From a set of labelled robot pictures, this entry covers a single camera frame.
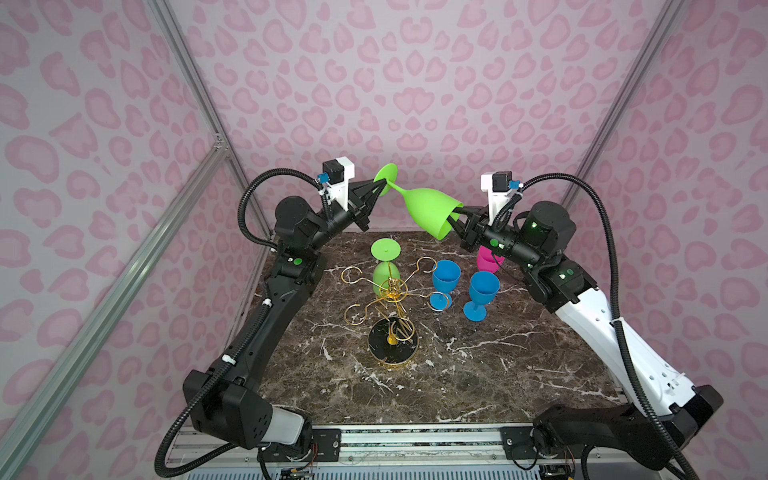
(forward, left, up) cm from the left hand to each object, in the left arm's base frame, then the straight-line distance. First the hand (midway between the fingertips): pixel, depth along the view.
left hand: (385, 176), depth 58 cm
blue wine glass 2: (+4, -17, -40) cm, 44 cm away
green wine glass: (0, +1, -22) cm, 22 cm away
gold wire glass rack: (-11, 0, -51) cm, 52 cm away
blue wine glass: (0, -28, -39) cm, 48 cm away
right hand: (-5, -11, -4) cm, 13 cm away
